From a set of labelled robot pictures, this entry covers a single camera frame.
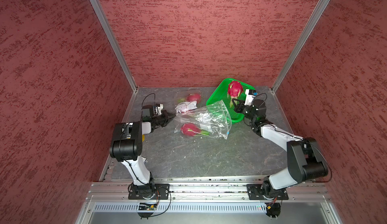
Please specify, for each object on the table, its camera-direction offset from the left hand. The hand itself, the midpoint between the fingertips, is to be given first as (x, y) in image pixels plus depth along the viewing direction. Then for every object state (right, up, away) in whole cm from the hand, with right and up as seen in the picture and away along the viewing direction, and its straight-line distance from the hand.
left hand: (176, 116), depth 95 cm
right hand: (+35, +10, -6) cm, 37 cm away
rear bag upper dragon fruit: (+9, +13, +12) cm, 20 cm away
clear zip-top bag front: (+23, -2, -7) cm, 24 cm away
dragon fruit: (+37, +16, -7) cm, 41 cm away
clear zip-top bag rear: (+7, +18, +24) cm, 30 cm away
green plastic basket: (+33, +16, +19) cm, 41 cm away
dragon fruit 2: (+10, -7, -6) cm, 14 cm away
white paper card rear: (+6, +7, +3) cm, 10 cm away
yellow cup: (-13, -9, -20) cm, 26 cm away
